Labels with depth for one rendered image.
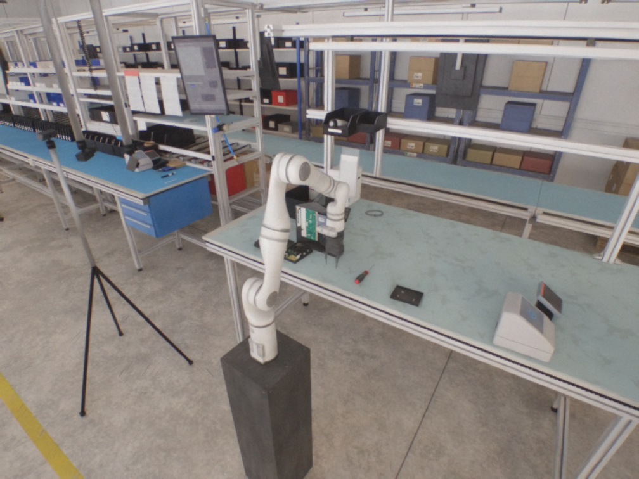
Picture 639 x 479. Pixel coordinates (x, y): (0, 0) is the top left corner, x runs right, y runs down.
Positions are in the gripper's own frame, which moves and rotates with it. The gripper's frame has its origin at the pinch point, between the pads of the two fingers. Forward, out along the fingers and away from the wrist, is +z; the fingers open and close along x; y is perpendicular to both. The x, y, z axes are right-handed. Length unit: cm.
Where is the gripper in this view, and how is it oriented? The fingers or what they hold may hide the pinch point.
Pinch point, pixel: (331, 266)
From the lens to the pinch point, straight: 152.2
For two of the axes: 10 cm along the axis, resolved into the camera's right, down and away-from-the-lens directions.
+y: 5.9, -3.9, 7.0
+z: 0.0, 8.7, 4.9
